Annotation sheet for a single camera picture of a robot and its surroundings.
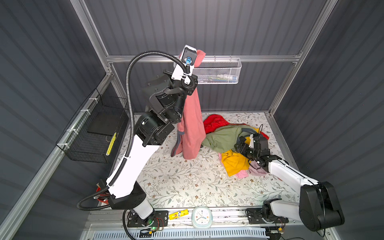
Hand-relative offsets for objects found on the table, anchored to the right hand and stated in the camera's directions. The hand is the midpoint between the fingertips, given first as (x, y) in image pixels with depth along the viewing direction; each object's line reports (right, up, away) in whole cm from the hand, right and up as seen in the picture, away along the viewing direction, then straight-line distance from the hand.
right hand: (241, 148), depth 89 cm
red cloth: (-14, +17, +21) cm, 31 cm away
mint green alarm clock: (-24, -31, -17) cm, 43 cm away
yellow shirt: (-4, -9, 0) cm, 9 cm away
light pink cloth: (0, -16, -1) cm, 16 cm away
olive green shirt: (-9, +5, +4) cm, 11 cm away
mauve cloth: (+2, -8, -16) cm, 18 cm away
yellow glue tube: (-37, -31, -15) cm, 50 cm away
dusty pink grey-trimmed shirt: (-30, +5, -19) cm, 36 cm away
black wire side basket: (-78, +9, -16) cm, 80 cm away
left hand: (-32, +34, -42) cm, 63 cm away
